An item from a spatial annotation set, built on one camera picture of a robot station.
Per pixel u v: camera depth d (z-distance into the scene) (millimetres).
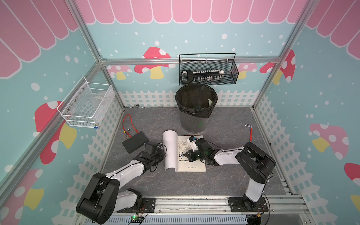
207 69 924
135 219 727
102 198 416
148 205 741
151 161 686
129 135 1026
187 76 895
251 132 1058
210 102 923
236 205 743
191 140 846
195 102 1046
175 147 908
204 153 728
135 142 1017
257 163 490
